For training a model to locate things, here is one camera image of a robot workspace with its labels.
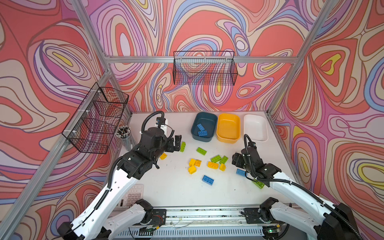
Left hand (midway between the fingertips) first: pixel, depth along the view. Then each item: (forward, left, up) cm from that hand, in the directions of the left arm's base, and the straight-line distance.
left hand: (173, 135), depth 69 cm
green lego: (+12, -2, -29) cm, 32 cm away
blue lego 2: (+28, -15, -28) cm, 42 cm away
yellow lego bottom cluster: (-5, -8, -28) cm, 30 cm away
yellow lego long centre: (-1, -21, -30) cm, 36 cm away
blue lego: (+22, -17, -28) cm, 40 cm away
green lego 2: (+9, -15, -30) cm, 34 cm away
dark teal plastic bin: (+28, -17, -28) cm, 43 cm away
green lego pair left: (+3, -24, -29) cm, 38 cm away
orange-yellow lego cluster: (0, -12, -29) cm, 31 cm away
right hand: (-2, -36, -22) cm, 42 cm away
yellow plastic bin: (+27, -35, -28) cm, 52 cm away
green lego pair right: (+2, -28, -30) cm, 41 cm away
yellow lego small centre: (-3, -27, -29) cm, 39 cm away
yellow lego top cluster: (0, -8, -28) cm, 29 cm away
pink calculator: (-18, +23, -29) cm, 41 cm away
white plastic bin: (+28, -55, -29) cm, 68 cm away
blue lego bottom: (-10, -17, -29) cm, 35 cm away
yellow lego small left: (+4, +10, -29) cm, 30 cm away
